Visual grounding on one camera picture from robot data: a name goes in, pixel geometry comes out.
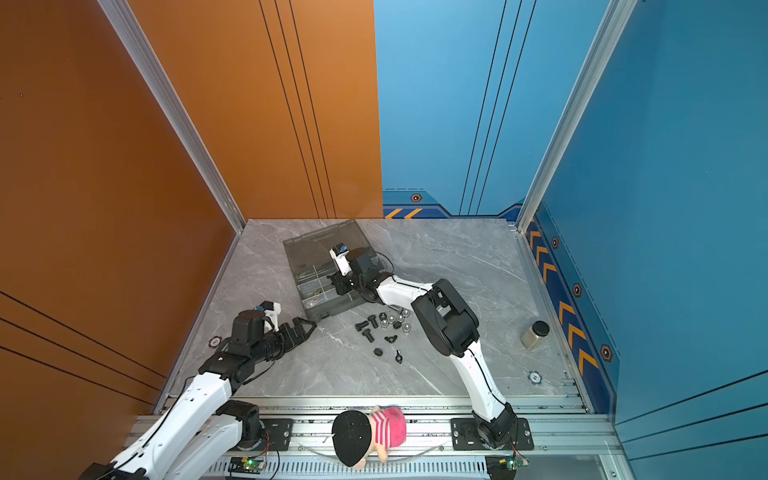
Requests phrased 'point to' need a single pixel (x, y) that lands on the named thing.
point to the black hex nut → (382, 316)
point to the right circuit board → (504, 467)
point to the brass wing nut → (318, 292)
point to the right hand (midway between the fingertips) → (331, 277)
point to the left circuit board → (246, 465)
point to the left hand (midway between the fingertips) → (307, 328)
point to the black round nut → (377, 351)
